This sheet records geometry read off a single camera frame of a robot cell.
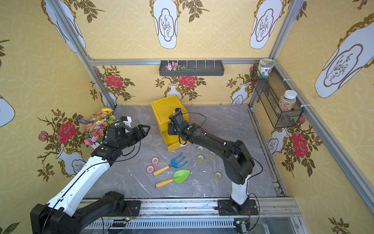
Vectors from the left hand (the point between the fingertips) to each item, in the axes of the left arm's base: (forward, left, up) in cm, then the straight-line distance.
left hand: (142, 128), depth 79 cm
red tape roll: (-9, -5, -21) cm, 24 cm away
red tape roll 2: (-14, -2, -22) cm, 27 cm away
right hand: (+8, -17, -6) cm, 20 cm away
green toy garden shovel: (-19, -20, -21) cm, 35 cm away
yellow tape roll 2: (-9, -32, -21) cm, 39 cm away
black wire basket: (+27, -80, +3) cm, 85 cm away
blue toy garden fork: (-11, -16, -22) cm, 30 cm away
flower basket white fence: (+4, +29, -6) cm, 30 cm away
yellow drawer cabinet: (+16, -10, -2) cm, 19 cm away
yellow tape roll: (-3, -33, -21) cm, 39 cm away
